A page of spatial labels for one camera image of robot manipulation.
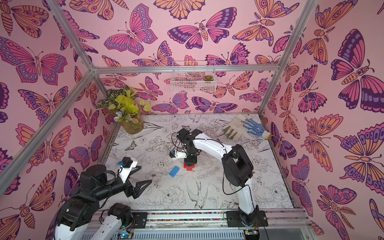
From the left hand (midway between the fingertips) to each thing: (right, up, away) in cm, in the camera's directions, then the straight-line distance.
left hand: (146, 172), depth 65 cm
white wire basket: (+22, +52, +30) cm, 64 cm away
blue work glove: (+67, +18, +45) cm, 83 cm away
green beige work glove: (+52, +18, +45) cm, 71 cm away
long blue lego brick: (+9, -7, +24) cm, 27 cm away
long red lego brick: (+18, -5, +24) cm, 31 cm away
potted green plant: (-25, +35, +30) cm, 53 cm away
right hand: (+19, +1, +25) cm, 31 cm away
